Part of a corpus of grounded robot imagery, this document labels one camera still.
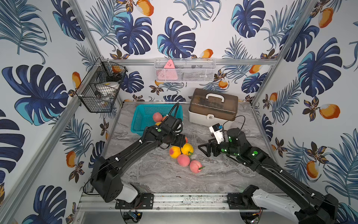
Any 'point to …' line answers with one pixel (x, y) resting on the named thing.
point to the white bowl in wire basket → (108, 88)
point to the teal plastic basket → (143, 115)
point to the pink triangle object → (169, 72)
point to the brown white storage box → (208, 108)
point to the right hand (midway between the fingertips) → (204, 143)
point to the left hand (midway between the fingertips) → (182, 139)
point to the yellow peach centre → (186, 148)
